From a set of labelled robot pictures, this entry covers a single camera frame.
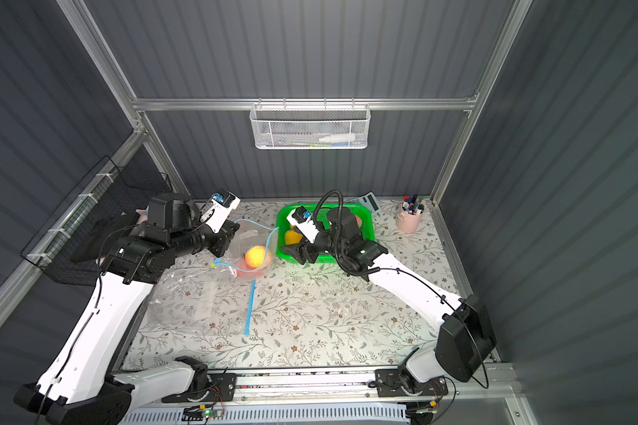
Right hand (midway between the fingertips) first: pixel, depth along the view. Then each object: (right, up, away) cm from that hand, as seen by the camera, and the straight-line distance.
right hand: (289, 239), depth 72 cm
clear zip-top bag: (-33, -22, +19) cm, 44 cm away
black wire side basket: (-54, +11, +7) cm, 56 cm away
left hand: (-12, +3, -6) cm, 14 cm away
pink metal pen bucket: (+43, +5, +33) cm, 54 cm away
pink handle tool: (-42, +7, +2) cm, 42 cm away
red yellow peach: (-9, -5, 0) cm, 11 cm away
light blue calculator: (+30, +15, +47) cm, 58 cm away
